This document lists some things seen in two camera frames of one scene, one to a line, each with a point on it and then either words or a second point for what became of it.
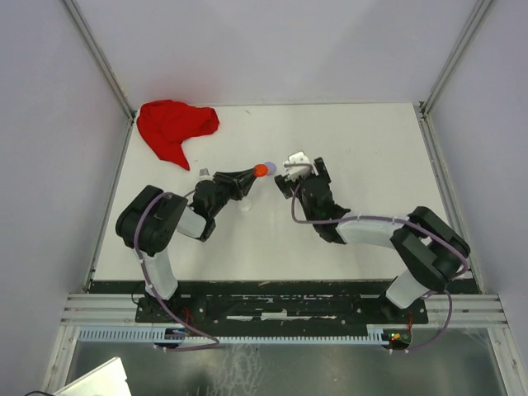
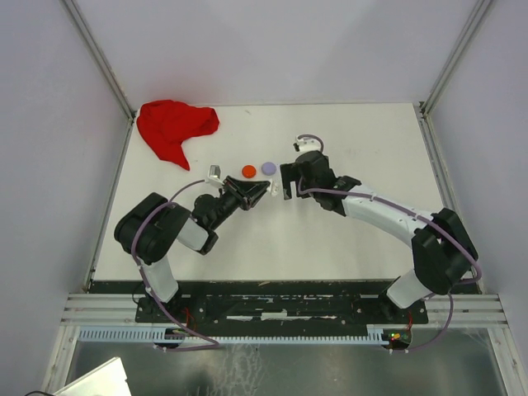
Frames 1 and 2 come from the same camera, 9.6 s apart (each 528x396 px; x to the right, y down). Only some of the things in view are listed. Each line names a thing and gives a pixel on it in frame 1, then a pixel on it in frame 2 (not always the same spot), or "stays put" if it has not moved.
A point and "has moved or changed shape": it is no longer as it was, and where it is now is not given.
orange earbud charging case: x=261 y=170 has moved or changed shape
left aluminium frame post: x=101 y=60 stays put
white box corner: x=109 y=379 stays put
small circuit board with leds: x=402 y=336 stays put
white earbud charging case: x=245 y=205 has moved or changed shape
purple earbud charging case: x=271 y=167 stays put
